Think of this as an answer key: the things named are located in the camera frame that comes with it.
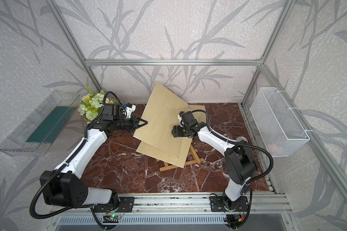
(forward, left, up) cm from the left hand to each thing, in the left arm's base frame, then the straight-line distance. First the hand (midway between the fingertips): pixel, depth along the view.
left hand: (147, 122), depth 77 cm
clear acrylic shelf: (-18, +48, +8) cm, 53 cm away
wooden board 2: (-10, -3, -16) cm, 19 cm away
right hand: (+3, -15, -13) cm, 20 cm away
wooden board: (+10, -6, -6) cm, 14 cm away
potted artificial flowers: (+10, +31, +5) cm, 33 cm away
